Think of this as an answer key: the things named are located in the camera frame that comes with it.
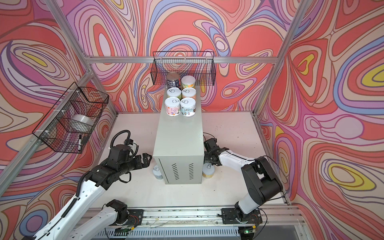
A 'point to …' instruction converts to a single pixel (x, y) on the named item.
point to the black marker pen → (79, 142)
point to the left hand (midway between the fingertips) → (146, 157)
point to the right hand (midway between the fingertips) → (212, 160)
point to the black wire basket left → (68, 125)
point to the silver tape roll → (82, 118)
